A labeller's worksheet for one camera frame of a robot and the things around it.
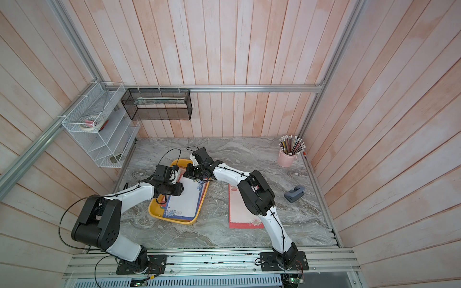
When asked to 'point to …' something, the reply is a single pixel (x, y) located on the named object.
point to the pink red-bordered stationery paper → (240, 216)
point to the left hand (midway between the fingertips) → (179, 189)
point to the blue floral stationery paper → (185, 206)
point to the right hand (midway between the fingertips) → (182, 175)
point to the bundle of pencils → (292, 144)
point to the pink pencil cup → (286, 160)
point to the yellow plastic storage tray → (155, 210)
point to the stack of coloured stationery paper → (180, 171)
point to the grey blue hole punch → (295, 194)
